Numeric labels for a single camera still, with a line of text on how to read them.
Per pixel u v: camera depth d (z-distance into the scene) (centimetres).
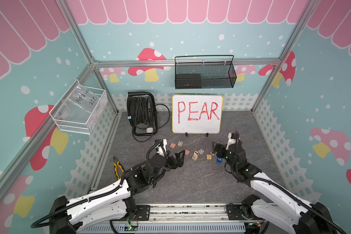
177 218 74
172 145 99
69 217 41
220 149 72
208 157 92
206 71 93
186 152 95
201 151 97
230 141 71
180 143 100
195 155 94
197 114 100
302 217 41
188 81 85
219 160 92
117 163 91
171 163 63
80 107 71
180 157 63
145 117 91
